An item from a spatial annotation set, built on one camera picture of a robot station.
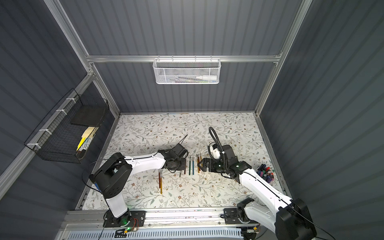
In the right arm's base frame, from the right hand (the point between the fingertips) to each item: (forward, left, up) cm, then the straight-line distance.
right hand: (206, 165), depth 80 cm
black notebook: (+20, +64, +18) cm, 70 cm away
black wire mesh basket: (+6, +68, +18) cm, 70 cm away
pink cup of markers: (-5, -30, +3) cm, 30 cm away
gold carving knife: (-8, +26, -11) cm, 29 cm away
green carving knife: (+5, +9, -10) cm, 15 cm away
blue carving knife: (+8, +8, -11) cm, 15 cm away
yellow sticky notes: (+8, +61, +17) cm, 64 cm away
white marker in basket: (+47, -1, +24) cm, 53 cm away
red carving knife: (+1, +12, -10) cm, 16 cm away
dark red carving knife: (-4, +27, -11) cm, 29 cm away
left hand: (+2, +12, -10) cm, 16 cm away
